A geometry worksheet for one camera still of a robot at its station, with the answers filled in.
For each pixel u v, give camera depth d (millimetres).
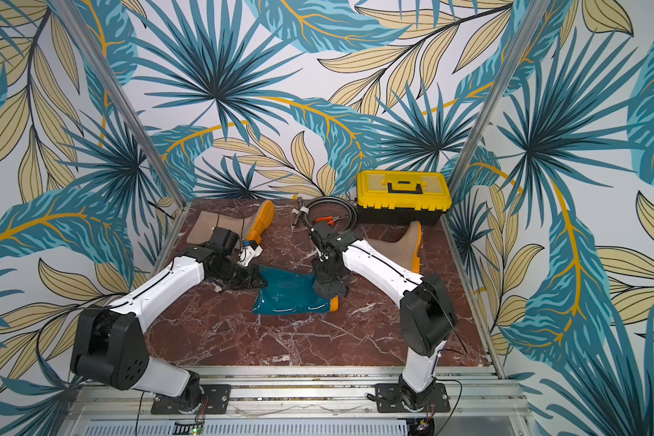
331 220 1132
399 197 1023
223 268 703
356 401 745
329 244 626
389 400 728
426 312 461
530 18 696
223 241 689
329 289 816
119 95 837
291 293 835
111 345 423
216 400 733
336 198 1212
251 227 1074
